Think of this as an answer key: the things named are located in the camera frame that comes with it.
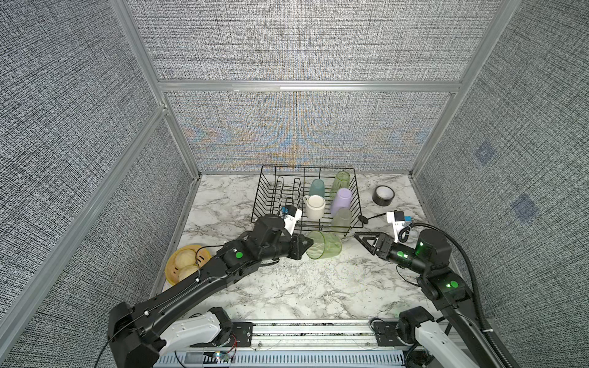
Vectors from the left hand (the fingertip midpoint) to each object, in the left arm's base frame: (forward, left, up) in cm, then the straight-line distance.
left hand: (318, 242), depth 67 cm
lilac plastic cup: (+24, -13, -12) cm, 30 cm away
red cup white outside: (+24, -3, -16) cm, 29 cm away
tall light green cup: (+36, -16, -14) cm, 42 cm away
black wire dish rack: (+33, -9, -21) cm, 40 cm away
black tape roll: (+35, -37, -24) cm, 57 cm away
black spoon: (+22, -25, -24) cm, 42 cm away
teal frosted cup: (+35, -5, -16) cm, 39 cm away
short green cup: (-3, 0, +4) cm, 5 cm away
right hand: (+1, -12, +2) cm, 13 cm away
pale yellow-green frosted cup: (+17, -12, -16) cm, 26 cm away
